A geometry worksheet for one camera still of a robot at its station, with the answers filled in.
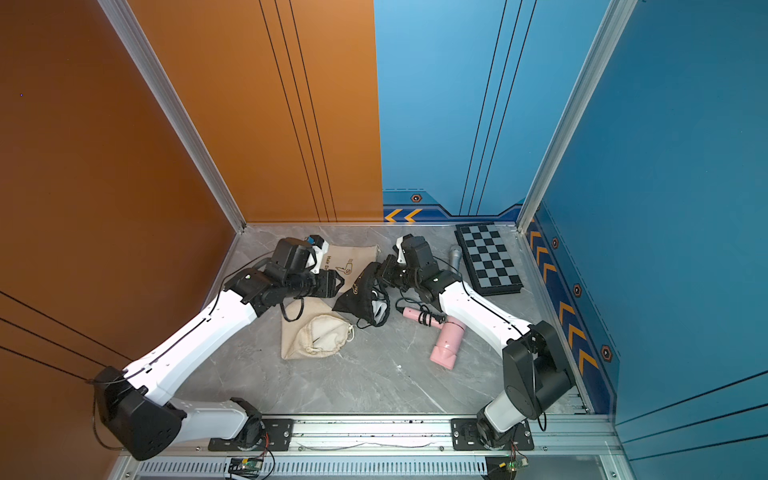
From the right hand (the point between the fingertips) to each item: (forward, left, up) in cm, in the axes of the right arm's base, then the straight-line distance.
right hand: (373, 268), depth 81 cm
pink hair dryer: (-11, -22, -15) cm, 29 cm away
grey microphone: (+21, -28, -17) cm, 38 cm away
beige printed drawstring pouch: (+19, +11, -20) cm, 29 cm away
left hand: (-4, +9, +2) cm, 10 cm away
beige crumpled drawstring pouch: (-10, +19, -16) cm, 27 cm away
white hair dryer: (-8, -2, -8) cm, 11 cm away
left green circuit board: (-43, +29, -23) cm, 57 cm away
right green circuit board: (-42, -32, -22) cm, 57 cm away
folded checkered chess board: (+18, -39, -17) cm, 46 cm away
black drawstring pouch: (-7, +4, -7) cm, 10 cm away
